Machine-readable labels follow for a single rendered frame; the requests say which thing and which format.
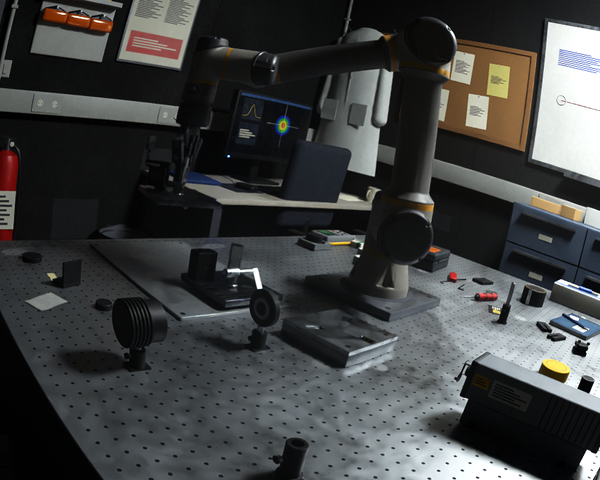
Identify blue paper folder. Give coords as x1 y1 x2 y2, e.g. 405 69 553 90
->
186 172 236 187

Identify black keyboard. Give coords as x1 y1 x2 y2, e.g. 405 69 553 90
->
234 179 284 194

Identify black kinematic base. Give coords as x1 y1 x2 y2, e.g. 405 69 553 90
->
180 269 284 312

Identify blue notebook with pen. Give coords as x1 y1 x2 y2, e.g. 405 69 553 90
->
549 312 600 342

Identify black post with grey rod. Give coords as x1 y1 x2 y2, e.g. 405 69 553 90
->
494 281 517 326

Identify black computer monitor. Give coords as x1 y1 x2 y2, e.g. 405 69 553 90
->
222 88 314 187

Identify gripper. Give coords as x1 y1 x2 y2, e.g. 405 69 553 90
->
171 83 216 195

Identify dark grey square base plate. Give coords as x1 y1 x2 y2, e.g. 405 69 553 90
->
305 272 441 322

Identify grey wall socket trunking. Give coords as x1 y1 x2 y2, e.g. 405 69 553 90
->
0 86 185 126

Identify grey parking plate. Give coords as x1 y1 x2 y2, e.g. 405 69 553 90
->
280 307 399 369

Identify black power supply box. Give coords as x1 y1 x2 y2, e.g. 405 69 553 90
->
459 352 600 470

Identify black finned cylinder on post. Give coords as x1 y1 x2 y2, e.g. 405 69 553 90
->
112 296 170 371

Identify black iris on post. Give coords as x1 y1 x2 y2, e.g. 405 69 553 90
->
246 288 283 352

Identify white box with blue pen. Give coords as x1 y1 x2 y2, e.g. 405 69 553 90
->
549 278 600 321

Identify black box with orange label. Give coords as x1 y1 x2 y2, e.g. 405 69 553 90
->
413 245 451 274

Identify dark blue office chair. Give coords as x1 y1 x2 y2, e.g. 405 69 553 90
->
273 139 353 234

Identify black square card holder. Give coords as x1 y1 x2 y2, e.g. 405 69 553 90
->
52 258 84 289

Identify black desk instrument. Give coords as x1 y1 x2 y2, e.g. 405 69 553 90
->
144 136 174 192

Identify white bent bracket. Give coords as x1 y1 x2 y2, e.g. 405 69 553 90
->
226 267 264 291

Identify black post holder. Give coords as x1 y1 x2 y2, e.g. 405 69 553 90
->
272 437 310 480

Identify grey office desk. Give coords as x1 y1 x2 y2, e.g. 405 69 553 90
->
138 172 377 239

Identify grey goggles rack panel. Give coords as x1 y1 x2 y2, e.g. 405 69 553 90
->
29 0 124 64

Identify white and red poster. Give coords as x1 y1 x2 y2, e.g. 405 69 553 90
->
116 0 201 72

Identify white board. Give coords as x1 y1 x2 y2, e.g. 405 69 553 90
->
526 18 600 194

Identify grey aluminium breadboard plate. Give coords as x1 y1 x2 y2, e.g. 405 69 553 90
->
89 239 284 321

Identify tan cardboard box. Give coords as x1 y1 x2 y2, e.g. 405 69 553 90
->
530 195 586 222

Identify cork notice board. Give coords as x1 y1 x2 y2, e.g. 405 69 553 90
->
436 38 538 153

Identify grey wall conduit pipe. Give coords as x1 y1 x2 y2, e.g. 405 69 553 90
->
0 0 20 89

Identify black beam-block plate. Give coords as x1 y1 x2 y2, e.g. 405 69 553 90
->
188 248 219 282

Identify grey square tissue sheet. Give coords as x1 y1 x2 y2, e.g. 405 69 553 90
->
25 292 69 312

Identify black tape roll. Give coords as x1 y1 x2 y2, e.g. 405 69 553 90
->
520 283 548 307

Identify grey lab coat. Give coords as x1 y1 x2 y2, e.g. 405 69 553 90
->
313 27 396 177

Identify yellow round button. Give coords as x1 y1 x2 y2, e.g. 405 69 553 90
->
538 358 571 384

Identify red fire extinguisher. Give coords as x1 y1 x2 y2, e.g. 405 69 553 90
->
0 138 22 242

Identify green meter in black tray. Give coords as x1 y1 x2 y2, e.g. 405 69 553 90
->
298 228 356 251

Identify blue drawer cabinet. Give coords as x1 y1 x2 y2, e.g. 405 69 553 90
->
498 201 600 317

